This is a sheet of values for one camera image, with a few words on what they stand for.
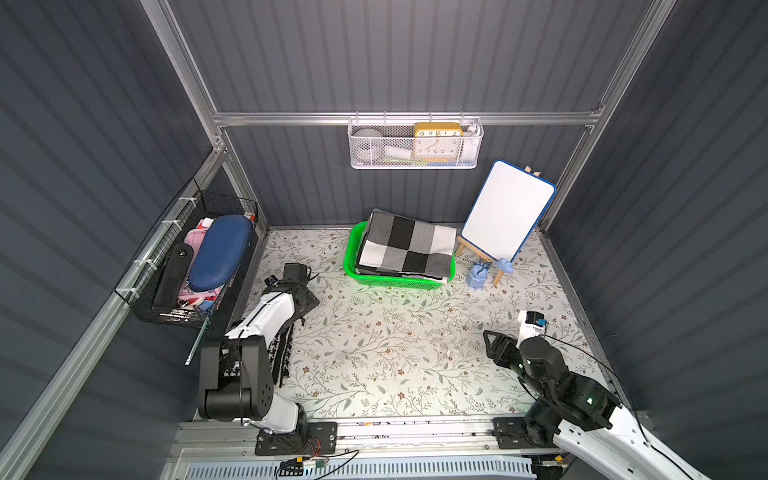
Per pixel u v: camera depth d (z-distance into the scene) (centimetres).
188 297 66
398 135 91
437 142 89
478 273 96
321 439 74
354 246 102
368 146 84
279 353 83
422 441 74
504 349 65
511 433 74
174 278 64
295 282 72
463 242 105
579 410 51
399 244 102
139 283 61
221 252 67
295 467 72
